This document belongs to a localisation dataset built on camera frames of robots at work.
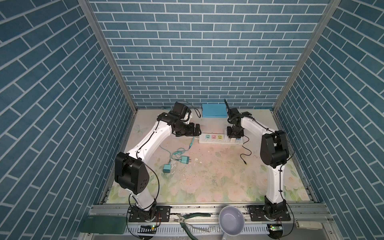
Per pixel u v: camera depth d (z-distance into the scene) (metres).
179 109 0.65
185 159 0.91
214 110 1.19
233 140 0.96
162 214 0.74
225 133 0.94
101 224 0.70
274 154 0.57
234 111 0.84
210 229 0.71
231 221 0.72
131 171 0.44
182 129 0.70
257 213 0.74
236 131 0.85
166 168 0.89
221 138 1.00
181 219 0.71
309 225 0.68
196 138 1.02
